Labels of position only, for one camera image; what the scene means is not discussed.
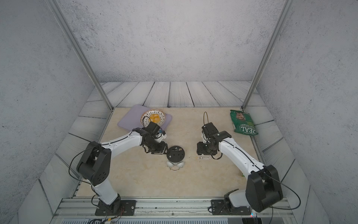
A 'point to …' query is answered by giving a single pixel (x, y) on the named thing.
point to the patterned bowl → (145, 119)
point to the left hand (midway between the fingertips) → (168, 153)
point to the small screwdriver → (203, 157)
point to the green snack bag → (242, 122)
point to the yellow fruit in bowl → (154, 118)
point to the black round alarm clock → (175, 156)
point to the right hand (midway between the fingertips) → (201, 151)
